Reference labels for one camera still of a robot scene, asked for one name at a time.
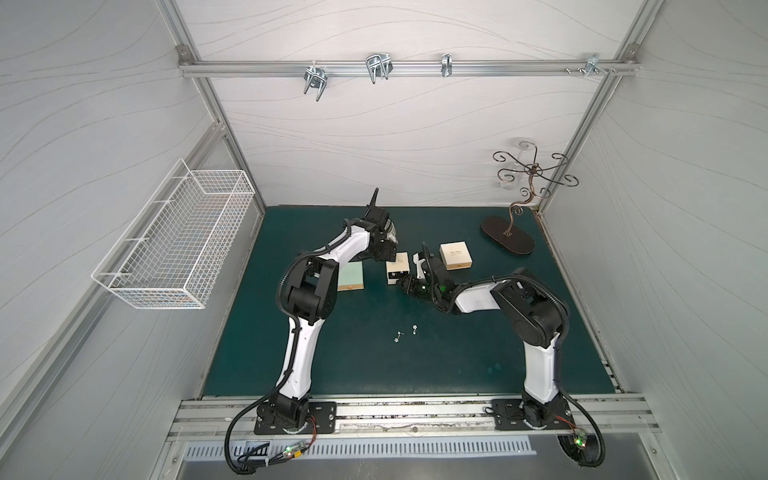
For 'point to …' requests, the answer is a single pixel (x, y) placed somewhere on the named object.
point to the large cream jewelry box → (456, 255)
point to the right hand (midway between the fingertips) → (397, 279)
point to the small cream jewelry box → (397, 269)
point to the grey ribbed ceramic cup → (391, 232)
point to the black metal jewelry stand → (499, 231)
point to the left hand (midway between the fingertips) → (384, 255)
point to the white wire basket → (176, 248)
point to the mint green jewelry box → (350, 276)
